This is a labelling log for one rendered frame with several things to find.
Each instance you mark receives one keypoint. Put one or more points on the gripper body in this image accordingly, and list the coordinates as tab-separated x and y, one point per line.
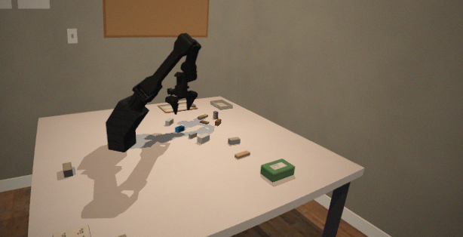
181	92

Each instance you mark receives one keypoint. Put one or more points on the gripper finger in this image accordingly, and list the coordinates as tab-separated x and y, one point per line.
189	102
175	108

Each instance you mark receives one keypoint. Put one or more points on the green box with white label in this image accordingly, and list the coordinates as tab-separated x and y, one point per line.
277	170

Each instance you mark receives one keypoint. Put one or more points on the brown clipboard with white paper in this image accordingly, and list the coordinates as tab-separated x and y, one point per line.
182	107

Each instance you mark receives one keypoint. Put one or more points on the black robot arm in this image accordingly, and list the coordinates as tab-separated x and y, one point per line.
184	45

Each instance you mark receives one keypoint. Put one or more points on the blue rectangular block with black label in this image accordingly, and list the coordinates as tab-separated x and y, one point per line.
179	128

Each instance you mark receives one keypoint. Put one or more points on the shallow beige rectangular tray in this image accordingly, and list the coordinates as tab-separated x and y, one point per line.
221	104

